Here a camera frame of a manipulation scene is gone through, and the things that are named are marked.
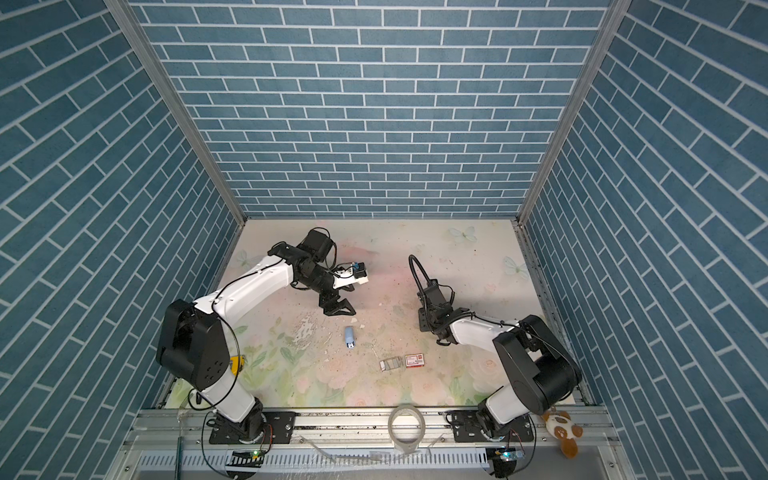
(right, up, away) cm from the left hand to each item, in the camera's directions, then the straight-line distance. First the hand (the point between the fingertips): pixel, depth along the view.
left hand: (351, 296), depth 84 cm
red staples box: (+18, -18, +1) cm, 26 cm away
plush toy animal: (+53, -29, -13) cm, 62 cm away
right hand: (+22, -7, +10) cm, 26 cm away
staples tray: (+11, -19, +1) cm, 22 cm away
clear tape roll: (+16, -34, -13) cm, 40 cm away
